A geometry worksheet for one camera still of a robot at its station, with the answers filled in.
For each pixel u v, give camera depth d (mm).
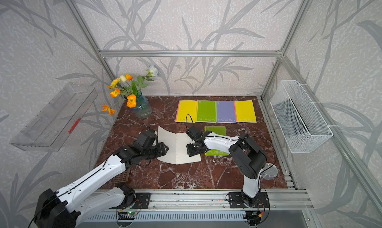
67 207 396
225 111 1122
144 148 609
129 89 891
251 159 473
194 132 735
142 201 726
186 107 1150
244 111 1118
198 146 666
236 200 728
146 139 602
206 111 1109
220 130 1019
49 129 647
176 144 945
